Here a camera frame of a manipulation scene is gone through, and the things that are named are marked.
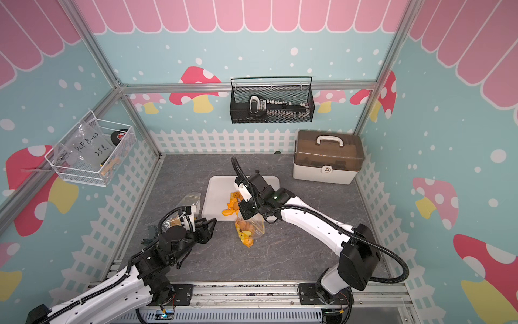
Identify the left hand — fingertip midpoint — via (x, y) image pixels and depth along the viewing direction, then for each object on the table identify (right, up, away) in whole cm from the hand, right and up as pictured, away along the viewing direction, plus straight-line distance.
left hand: (212, 223), depth 79 cm
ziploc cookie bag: (+14, -5, +10) cm, 18 cm away
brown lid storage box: (+49, +27, +12) cm, 57 cm away
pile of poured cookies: (+5, +4, +18) cm, 19 cm away
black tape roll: (-39, +35, +2) cm, 52 cm away
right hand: (+11, +6, -1) cm, 13 cm away
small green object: (+29, +33, +46) cm, 63 cm away
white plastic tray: (-5, +10, +25) cm, 27 cm away
